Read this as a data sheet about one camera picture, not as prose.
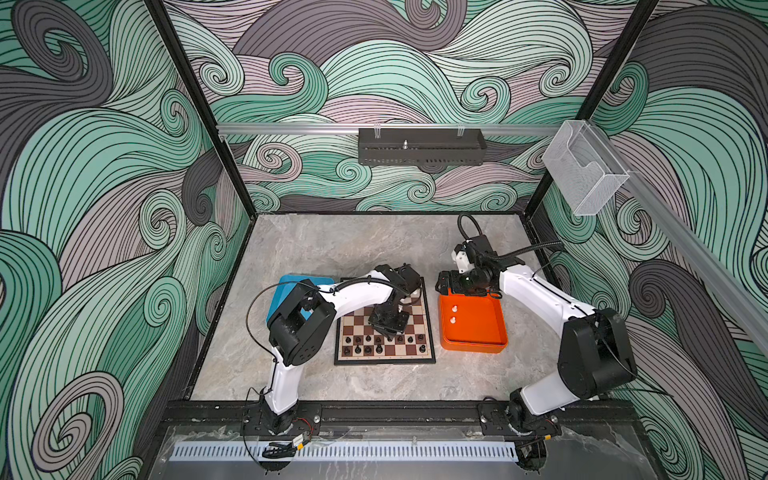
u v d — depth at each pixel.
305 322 0.49
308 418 0.73
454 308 0.92
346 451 0.70
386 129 0.95
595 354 0.43
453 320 0.90
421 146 0.95
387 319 0.74
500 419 0.73
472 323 0.90
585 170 0.78
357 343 0.85
